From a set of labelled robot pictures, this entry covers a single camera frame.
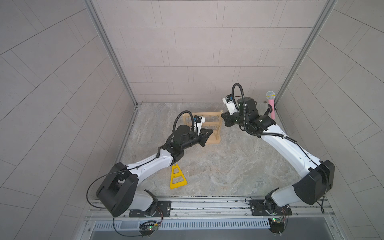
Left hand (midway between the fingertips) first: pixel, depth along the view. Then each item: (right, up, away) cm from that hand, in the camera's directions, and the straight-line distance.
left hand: (214, 131), depth 76 cm
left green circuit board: (-31, -41, -11) cm, 52 cm away
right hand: (+4, +9, +2) cm, 10 cm away
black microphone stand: (+35, +12, +13) cm, 39 cm away
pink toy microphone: (+33, +20, +9) cm, 40 cm away
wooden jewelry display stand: (0, +5, +11) cm, 12 cm away
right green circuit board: (+27, -41, -9) cm, 50 cm away
